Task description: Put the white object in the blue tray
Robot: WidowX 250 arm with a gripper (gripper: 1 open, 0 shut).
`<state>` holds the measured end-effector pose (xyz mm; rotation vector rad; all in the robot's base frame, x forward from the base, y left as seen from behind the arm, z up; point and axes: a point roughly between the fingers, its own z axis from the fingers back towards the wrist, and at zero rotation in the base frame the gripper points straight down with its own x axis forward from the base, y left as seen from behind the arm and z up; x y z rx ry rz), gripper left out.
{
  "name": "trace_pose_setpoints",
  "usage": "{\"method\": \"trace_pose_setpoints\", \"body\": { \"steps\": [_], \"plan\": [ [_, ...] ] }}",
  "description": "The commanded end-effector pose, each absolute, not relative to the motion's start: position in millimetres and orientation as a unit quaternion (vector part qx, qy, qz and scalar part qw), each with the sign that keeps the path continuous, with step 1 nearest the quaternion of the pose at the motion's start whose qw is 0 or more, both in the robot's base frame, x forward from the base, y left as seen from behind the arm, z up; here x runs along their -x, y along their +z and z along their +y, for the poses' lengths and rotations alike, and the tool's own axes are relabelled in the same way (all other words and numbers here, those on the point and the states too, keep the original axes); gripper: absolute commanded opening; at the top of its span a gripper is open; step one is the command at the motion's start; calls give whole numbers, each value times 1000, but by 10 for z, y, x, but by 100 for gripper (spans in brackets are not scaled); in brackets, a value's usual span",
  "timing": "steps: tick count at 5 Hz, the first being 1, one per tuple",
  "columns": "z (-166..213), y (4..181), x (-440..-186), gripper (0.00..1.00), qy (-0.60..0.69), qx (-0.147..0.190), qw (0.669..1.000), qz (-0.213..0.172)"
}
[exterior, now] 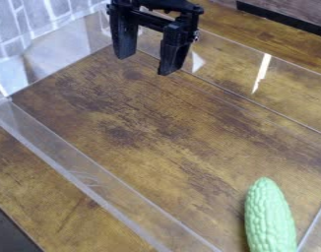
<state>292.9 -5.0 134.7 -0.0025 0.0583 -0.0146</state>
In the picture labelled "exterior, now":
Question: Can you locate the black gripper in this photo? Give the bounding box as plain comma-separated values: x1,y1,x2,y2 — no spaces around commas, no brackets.
108,0,204,76

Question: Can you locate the green bumpy bitter gourd toy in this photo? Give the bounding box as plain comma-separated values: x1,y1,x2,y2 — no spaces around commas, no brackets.
245,177,297,252

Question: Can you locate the clear acrylic enclosure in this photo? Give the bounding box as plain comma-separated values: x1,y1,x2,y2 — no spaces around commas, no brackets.
0,0,321,252

